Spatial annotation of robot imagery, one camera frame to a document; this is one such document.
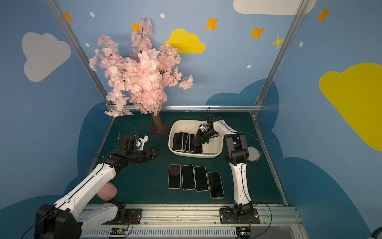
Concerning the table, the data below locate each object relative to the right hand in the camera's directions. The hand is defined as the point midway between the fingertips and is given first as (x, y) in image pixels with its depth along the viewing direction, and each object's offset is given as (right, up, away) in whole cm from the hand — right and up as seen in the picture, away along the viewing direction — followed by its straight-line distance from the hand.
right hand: (195, 140), depth 99 cm
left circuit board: (-38, -42, -27) cm, 63 cm away
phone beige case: (+12, -24, -15) cm, 31 cm away
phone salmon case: (-6, +3, +2) cm, 8 cm away
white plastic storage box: (+12, -6, +2) cm, 14 cm away
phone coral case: (-2, -4, -1) cm, 5 cm away
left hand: (-20, -4, -19) cm, 28 cm away
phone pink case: (-12, -21, -11) cm, 26 cm away
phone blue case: (+2, -6, -1) cm, 6 cm away
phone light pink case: (+3, -21, -15) cm, 26 cm away
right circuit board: (+24, -43, -27) cm, 56 cm away
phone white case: (-4, -22, -8) cm, 24 cm away
